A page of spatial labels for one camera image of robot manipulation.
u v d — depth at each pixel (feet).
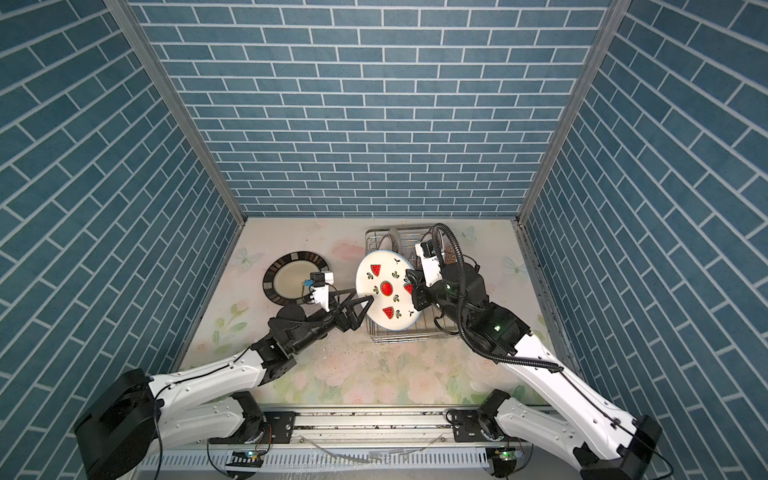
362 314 2.24
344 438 2.41
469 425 2.41
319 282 2.17
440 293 1.93
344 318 2.18
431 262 1.87
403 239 3.17
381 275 2.40
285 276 3.36
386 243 3.25
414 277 2.07
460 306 1.58
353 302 2.16
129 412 1.32
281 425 2.43
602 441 1.26
